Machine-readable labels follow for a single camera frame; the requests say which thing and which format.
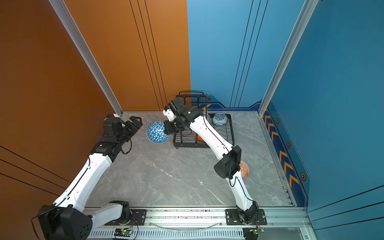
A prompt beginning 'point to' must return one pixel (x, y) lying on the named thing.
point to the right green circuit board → (251, 233)
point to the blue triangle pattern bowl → (155, 133)
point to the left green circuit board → (123, 232)
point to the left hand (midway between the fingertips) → (137, 121)
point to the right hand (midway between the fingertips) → (163, 133)
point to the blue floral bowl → (220, 119)
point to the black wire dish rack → (189, 137)
